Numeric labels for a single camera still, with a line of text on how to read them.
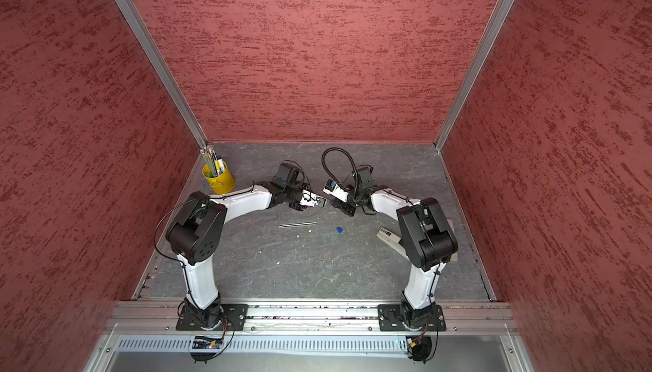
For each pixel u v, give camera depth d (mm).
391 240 877
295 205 874
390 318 734
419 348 696
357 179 779
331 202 921
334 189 831
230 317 737
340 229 926
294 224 947
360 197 726
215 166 974
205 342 728
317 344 775
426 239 494
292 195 815
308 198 818
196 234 507
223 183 979
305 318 757
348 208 852
